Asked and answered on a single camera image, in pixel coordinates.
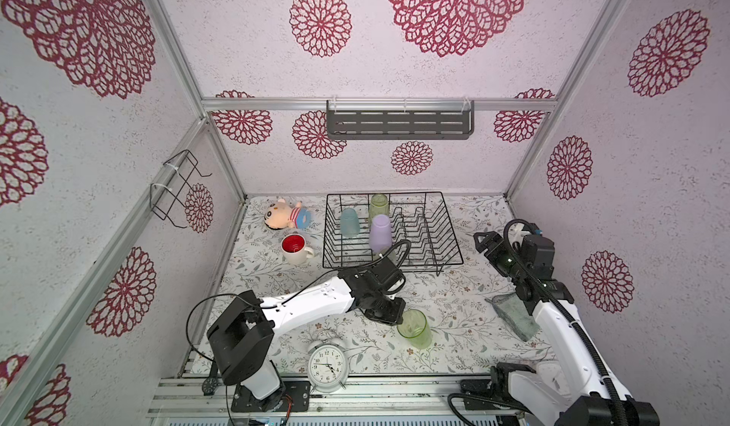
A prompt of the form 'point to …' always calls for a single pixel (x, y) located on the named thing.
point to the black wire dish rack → (360, 226)
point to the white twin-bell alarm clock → (328, 364)
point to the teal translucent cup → (350, 225)
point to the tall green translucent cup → (378, 205)
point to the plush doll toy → (280, 216)
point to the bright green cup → (413, 325)
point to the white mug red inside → (294, 250)
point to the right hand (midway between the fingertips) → (483, 237)
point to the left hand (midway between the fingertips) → (400, 324)
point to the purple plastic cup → (380, 233)
